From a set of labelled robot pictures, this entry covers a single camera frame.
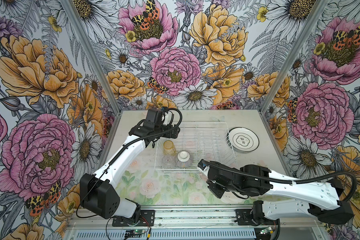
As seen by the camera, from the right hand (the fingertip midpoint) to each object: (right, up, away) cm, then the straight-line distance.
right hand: (212, 186), depth 66 cm
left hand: (-19, +22, +15) cm, 33 cm away
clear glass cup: (-21, +7, +16) cm, 27 cm away
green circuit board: (-35, -24, +5) cm, 43 cm away
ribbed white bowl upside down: (-12, +6, +21) cm, 25 cm away
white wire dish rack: (+5, +16, +35) cm, 39 cm away
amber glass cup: (-21, +13, +23) cm, 33 cm away
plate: (+27, +17, +36) cm, 48 cm away
